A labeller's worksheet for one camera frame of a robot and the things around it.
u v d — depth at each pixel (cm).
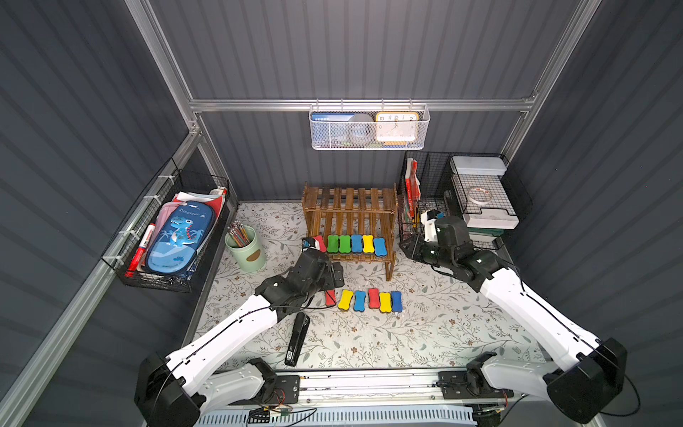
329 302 91
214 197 79
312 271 56
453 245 57
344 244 87
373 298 91
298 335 81
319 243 72
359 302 90
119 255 59
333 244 87
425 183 118
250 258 92
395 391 74
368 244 87
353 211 83
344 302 89
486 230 99
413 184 116
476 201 93
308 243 68
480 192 96
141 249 65
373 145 89
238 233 89
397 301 89
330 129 84
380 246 85
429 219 70
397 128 89
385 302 89
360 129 89
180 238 64
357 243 87
